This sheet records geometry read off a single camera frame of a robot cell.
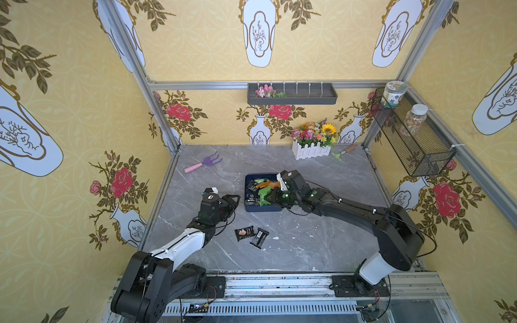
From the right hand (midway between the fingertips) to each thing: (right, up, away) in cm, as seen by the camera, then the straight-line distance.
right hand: (268, 194), depth 85 cm
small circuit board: (-25, -39, -12) cm, 48 cm away
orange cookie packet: (+1, +3, +15) cm, 16 cm away
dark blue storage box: (-3, -6, -1) cm, 7 cm away
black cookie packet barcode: (-3, -19, +1) cm, 19 cm away
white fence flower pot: (+21, +20, +25) cm, 38 cm away
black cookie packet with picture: (-9, -17, +1) cm, 19 cm away
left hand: (-15, -2, +4) cm, 16 cm away
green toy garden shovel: (+42, +18, +32) cm, 56 cm away
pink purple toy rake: (-34, +14, +32) cm, 49 cm away
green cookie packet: (-3, 0, +2) cm, 3 cm away
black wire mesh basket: (+63, +24, 0) cm, 67 cm away
